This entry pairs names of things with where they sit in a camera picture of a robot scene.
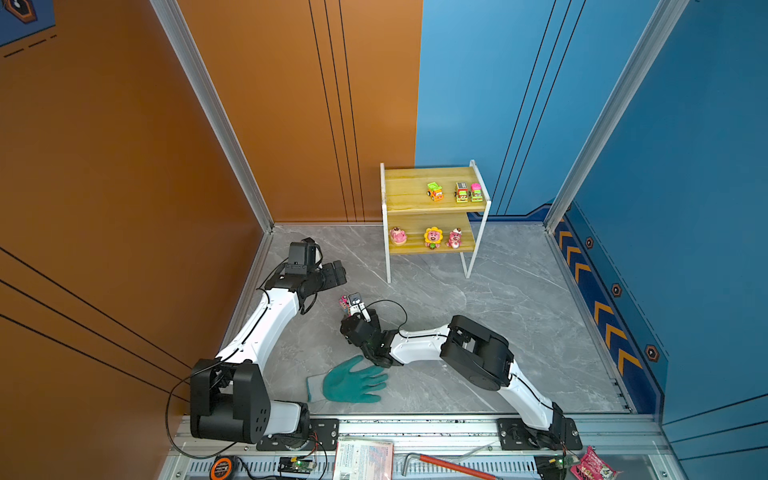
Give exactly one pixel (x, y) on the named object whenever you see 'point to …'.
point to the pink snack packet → (592, 467)
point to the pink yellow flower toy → (433, 236)
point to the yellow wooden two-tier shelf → (434, 210)
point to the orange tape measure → (221, 469)
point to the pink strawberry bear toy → (455, 238)
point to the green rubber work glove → (342, 384)
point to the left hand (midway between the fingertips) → (333, 271)
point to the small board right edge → (554, 467)
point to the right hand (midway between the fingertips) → (350, 315)
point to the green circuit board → (301, 465)
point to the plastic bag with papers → (357, 460)
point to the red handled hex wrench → (442, 464)
